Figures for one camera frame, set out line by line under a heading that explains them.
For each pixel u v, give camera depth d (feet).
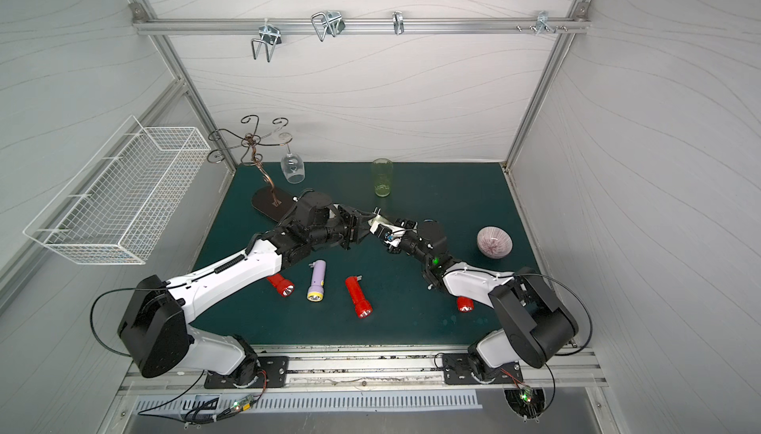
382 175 3.45
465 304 2.69
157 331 1.34
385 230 2.22
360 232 2.34
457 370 2.41
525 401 2.37
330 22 2.51
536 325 1.44
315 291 2.75
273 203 3.50
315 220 2.02
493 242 3.14
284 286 2.76
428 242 2.11
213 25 2.52
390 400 2.31
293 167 2.99
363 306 2.69
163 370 1.45
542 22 2.51
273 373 2.42
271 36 2.57
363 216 2.33
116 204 2.25
